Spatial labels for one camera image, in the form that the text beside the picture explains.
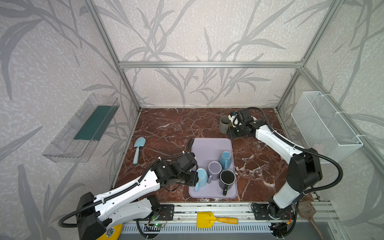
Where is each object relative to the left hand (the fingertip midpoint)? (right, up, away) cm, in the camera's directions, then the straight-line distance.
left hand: (197, 175), depth 73 cm
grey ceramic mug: (+17, +26, +23) cm, 39 cm away
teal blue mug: (+15, +6, +9) cm, 19 cm away
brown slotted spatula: (+55, -17, 0) cm, 57 cm away
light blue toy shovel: (-40, +13, +26) cm, 50 cm away
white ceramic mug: (+27, +28, -4) cm, 39 cm away
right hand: (+19, +23, +16) cm, 34 cm away
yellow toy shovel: (+4, -21, -2) cm, 21 cm away
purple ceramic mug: (+9, +1, +7) cm, 12 cm away
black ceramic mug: (+15, -3, +2) cm, 15 cm away
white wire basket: (+55, +24, -9) cm, 61 cm away
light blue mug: (+3, -2, +2) cm, 4 cm away
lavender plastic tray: (+8, -11, +7) cm, 15 cm away
